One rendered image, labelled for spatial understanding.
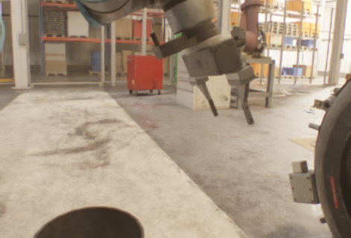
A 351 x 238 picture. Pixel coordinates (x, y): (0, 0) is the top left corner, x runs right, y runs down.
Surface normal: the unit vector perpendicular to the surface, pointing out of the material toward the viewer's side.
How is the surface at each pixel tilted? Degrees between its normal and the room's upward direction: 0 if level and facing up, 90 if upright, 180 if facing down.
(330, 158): 90
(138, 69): 90
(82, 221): 87
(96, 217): 87
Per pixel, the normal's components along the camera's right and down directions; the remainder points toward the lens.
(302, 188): -0.88, 0.06
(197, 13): 0.13, 0.18
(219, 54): 0.34, 0.07
